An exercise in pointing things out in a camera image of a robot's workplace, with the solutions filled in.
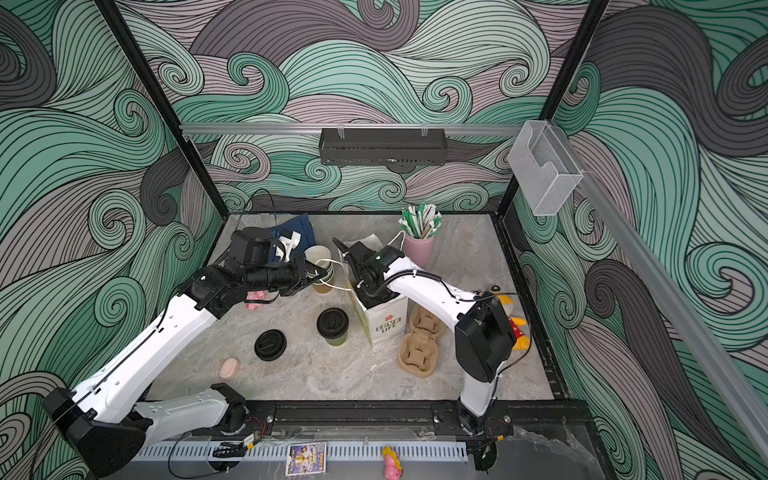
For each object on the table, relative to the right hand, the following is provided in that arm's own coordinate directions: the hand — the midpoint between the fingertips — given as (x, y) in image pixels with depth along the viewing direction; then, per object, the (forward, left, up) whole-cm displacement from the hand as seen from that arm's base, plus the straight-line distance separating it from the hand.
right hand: (378, 305), depth 84 cm
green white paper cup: (-9, +11, -4) cm, 15 cm away
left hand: (-1, +11, +20) cm, 23 cm away
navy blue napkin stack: (+34, +29, -3) cm, 45 cm away
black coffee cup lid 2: (-9, +31, -7) cm, 33 cm away
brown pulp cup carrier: (-11, -12, -7) cm, 18 cm away
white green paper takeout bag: (-8, -1, +5) cm, 9 cm away
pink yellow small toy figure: (-36, -4, -6) cm, 37 cm away
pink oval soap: (-16, +40, -7) cm, 44 cm away
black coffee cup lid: (-6, +12, +2) cm, 14 cm away
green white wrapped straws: (+26, -14, +6) cm, 31 cm away
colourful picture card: (-35, +16, -7) cm, 39 cm away
